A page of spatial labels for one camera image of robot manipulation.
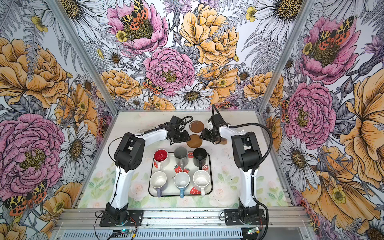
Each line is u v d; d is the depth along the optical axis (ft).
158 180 2.77
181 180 2.78
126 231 2.32
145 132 2.13
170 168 3.00
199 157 3.00
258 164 1.81
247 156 1.86
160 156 3.05
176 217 2.50
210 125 3.23
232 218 2.40
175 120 2.80
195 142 3.35
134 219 2.40
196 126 3.67
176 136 2.88
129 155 1.90
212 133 2.93
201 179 2.84
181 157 3.04
